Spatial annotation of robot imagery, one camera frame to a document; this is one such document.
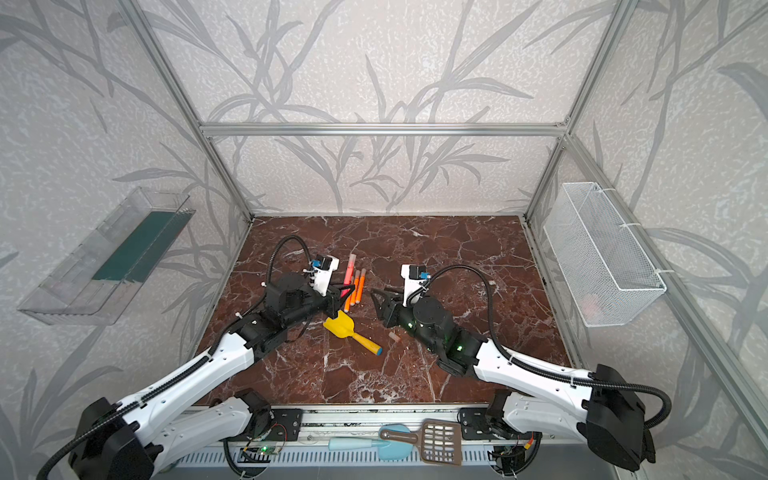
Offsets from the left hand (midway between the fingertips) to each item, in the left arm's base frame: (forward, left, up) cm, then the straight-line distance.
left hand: (358, 280), depth 75 cm
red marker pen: (+1, +2, +3) cm, 4 cm away
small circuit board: (-34, +20, -21) cm, 45 cm away
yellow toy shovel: (-3, +7, -21) cm, 23 cm away
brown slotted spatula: (-32, -21, -22) cm, 44 cm away
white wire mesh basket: (-6, -54, +14) cm, 56 cm away
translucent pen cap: (-6, -9, -22) cm, 25 cm away
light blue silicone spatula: (-34, -9, -21) cm, 41 cm away
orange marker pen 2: (-1, +1, -2) cm, 2 cm away
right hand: (-2, -5, +4) cm, 7 cm away
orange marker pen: (-4, +2, -2) cm, 5 cm away
